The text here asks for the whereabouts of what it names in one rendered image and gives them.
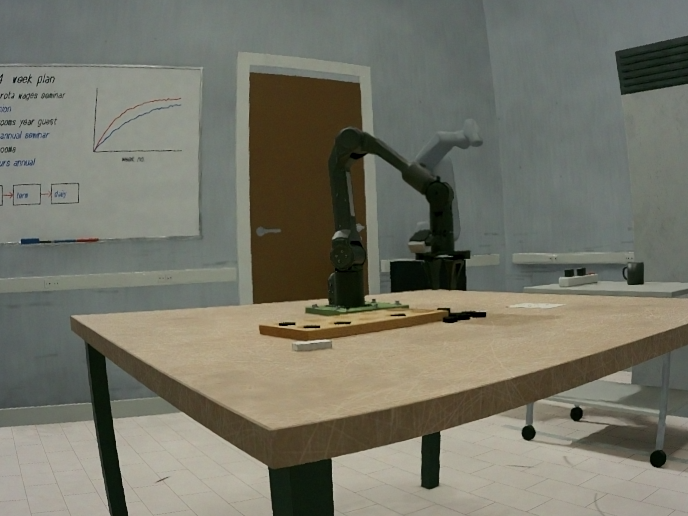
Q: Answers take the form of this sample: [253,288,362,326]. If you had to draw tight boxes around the tan tray with round pockets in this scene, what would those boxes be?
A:
[259,308,449,341]

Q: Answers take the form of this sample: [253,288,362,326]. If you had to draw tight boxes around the white sheet of paper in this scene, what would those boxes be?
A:
[510,303,566,308]

